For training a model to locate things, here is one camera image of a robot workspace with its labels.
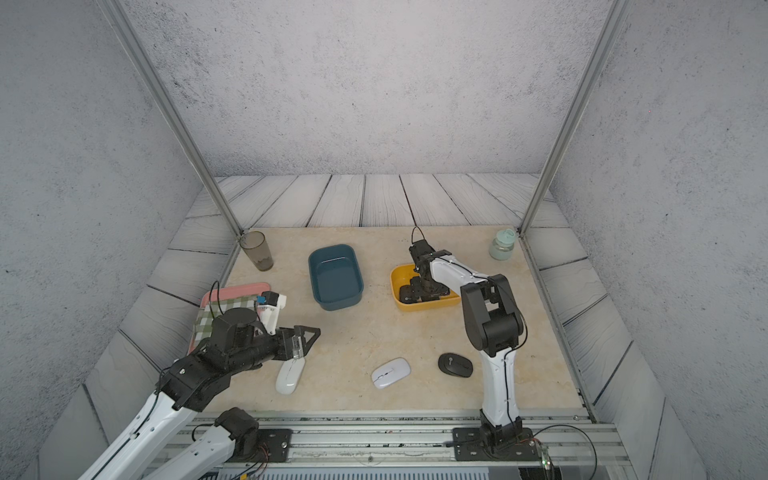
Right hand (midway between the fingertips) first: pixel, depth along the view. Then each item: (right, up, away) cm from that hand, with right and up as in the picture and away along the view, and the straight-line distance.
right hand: (430, 290), depth 100 cm
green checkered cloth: (-70, -6, -4) cm, 70 cm away
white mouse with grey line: (-13, -20, -17) cm, 29 cm away
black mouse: (+5, -19, -16) cm, 25 cm away
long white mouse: (-41, -21, -17) cm, 49 cm away
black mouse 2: (-7, -1, 0) cm, 8 cm away
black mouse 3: (-1, +2, -12) cm, 12 cm away
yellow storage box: (-9, +5, +6) cm, 12 cm away
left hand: (-31, -7, -29) cm, 43 cm away
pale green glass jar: (+27, +14, +9) cm, 32 cm away
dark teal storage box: (-32, +5, +5) cm, 33 cm away
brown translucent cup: (-60, +16, +4) cm, 62 cm away
